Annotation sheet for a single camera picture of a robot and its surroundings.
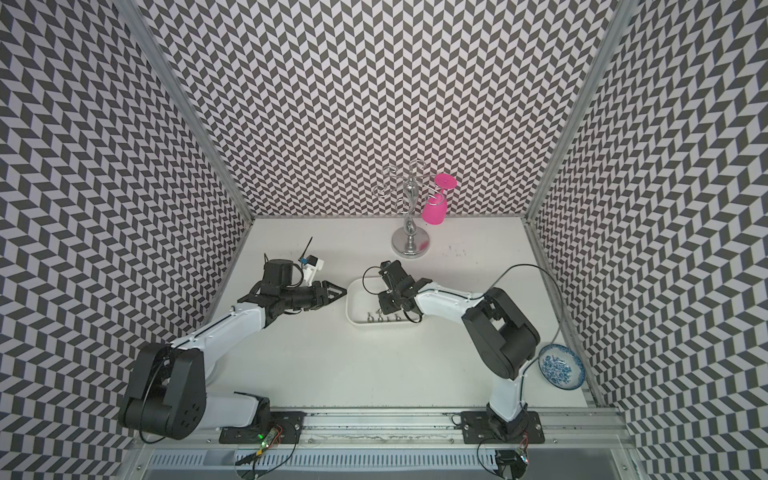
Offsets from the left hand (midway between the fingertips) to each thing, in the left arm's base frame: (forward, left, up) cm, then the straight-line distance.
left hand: (342, 296), depth 84 cm
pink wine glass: (+29, -28, +7) cm, 41 cm away
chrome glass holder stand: (+28, -20, -9) cm, 36 cm away
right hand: (+3, -13, -9) cm, 16 cm away
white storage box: (+3, -5, -12) cm, 13 cm away
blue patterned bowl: (-16, -61, -11) cm, 64 cm away
